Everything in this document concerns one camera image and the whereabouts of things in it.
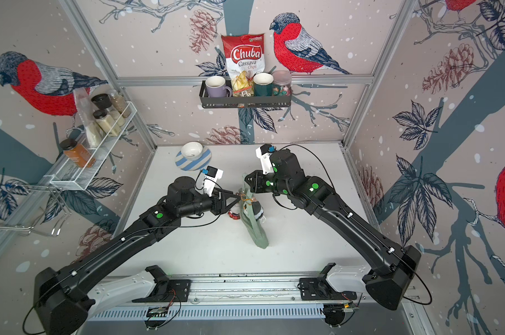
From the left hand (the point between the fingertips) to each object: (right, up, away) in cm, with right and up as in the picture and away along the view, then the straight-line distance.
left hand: (239, 193), depth 69 cm
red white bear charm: (-3, -11, +13) cm, 18 cm away
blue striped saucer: (-29, +9, +43) cm, 52 cm away
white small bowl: (-31, +17, +45) cm, 57 cm away
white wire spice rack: (-57, +8, +2) cm, 57 cm away
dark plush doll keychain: (+6, -7, +7) cm, 12 cm away
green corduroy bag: (+5, -12, +3) cm, 13 cm away
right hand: (+2, +5, -2) cm, 6 cm away
